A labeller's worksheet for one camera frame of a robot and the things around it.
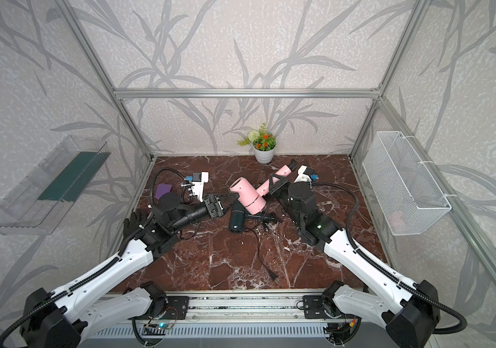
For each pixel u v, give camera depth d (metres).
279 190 0.62
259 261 0.84
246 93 0.97
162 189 1.06
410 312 0.37
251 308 0.75
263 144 1.06
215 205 0.60
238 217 0.91
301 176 0.64
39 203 0.65
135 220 0.94
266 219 0.92
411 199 0.61
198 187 0.63
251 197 0.68
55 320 0.38
